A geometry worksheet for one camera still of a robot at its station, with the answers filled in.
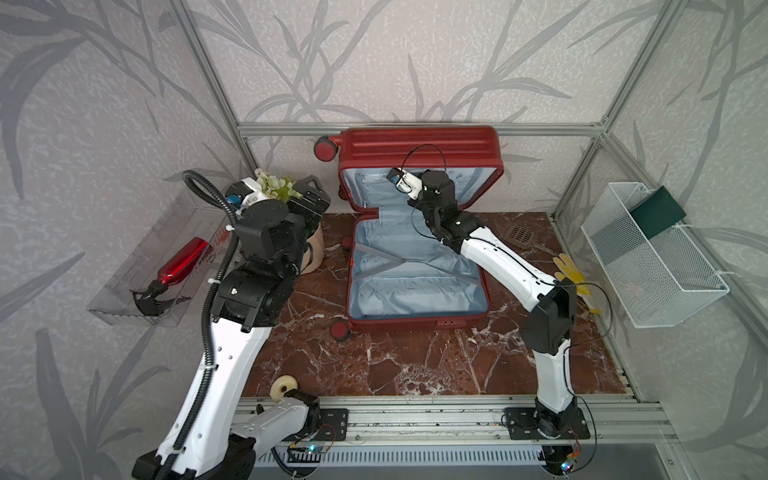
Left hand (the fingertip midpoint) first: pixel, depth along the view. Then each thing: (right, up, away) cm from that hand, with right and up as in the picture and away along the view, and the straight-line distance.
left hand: (311, 191), depth 58 cm
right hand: (+25, +9, +21) cm, 34 cm away
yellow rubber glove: (+78, -21, +47) cm, 93 cm away
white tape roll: (-15, -50, +19) cm, 55 cm away
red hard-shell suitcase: (+17, -20, +41) cm, 49 cm away
